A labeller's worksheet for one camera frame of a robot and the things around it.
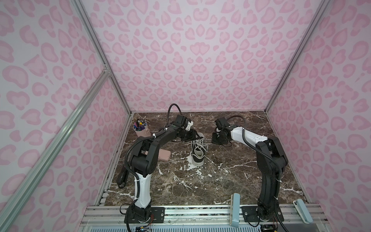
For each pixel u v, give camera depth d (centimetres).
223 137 74
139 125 95
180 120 80
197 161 88
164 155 93
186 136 84
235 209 72
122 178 81
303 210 71
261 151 51
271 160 53
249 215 73
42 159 52
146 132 98
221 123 80
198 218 73
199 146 93
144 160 53
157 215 73
